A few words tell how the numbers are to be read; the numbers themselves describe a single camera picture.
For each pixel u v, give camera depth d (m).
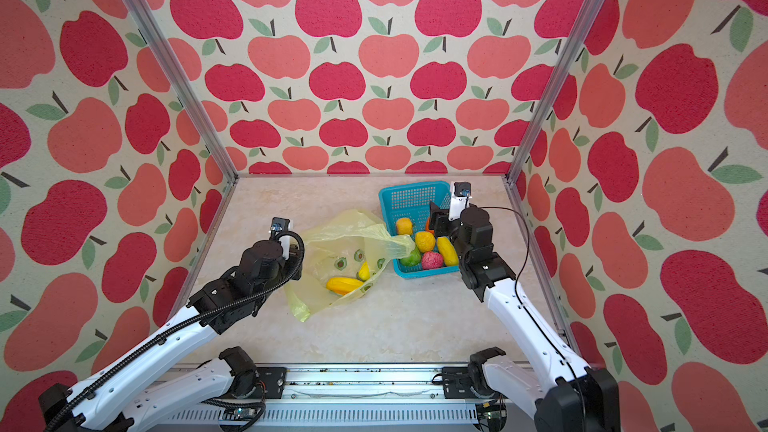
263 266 0.53
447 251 0.95
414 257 0.92
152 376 0.45
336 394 0.73
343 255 0.98
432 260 0.91
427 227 0.73
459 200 0.65
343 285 0.88
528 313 0.48
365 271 0.90
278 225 0.63
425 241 0.94
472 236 0.57
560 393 0.39
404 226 0.98
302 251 0.56
